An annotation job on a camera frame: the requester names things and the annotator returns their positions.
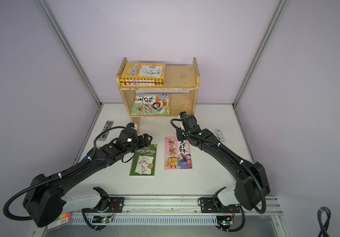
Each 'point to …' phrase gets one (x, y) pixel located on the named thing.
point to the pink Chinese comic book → (178, 154)
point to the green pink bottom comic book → (151, 104)
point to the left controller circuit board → (101, 219)
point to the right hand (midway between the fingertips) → (179, 134)
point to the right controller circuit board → (224, 221)
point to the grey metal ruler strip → (103, 136)
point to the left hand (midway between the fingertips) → (147, 139)
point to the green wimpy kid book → (144, 161)
